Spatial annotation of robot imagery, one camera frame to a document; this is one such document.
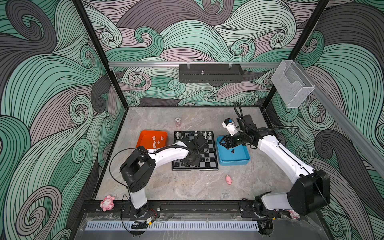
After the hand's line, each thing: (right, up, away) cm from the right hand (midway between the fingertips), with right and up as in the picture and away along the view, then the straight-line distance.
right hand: (224, 140), depth 82 cm
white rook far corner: (-28, +2, +19) cm, 34 cm away
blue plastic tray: (+11, -11, +12) cm, 20 cm away
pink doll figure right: (+30, -33, -13) cm, 46 cm away
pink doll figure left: (-61, -30, -9) cm, 68 cm away
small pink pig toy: (+2, -22, -1) cm, 22 cm away
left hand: (-17, -13, +4) cm, 22 cm away
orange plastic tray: (-46, -2, +18) cm, 50 cm away
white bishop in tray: (-39, -1, +18) cm, 43 cm away
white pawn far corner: (-28, -1, +16) cm, 32 cm away
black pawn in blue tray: (+8, -8, +11) cm, 16 cm away
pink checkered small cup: (-28, +10, +22) cm, 37 cm away
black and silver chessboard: (-8, -14, +8) cm, 18 cm away
